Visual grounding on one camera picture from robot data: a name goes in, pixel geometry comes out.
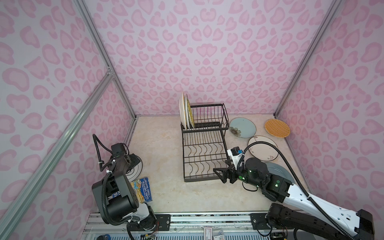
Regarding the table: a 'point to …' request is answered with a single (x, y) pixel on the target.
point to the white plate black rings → (134, 173)
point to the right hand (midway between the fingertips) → (219, 166)
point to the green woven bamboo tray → (191, 115)
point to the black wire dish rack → (204, 146)
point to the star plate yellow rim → (181, 110)
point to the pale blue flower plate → (242, 127)
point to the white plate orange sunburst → (186, 112)
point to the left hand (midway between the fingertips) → (129, 163)
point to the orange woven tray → (277, 128)
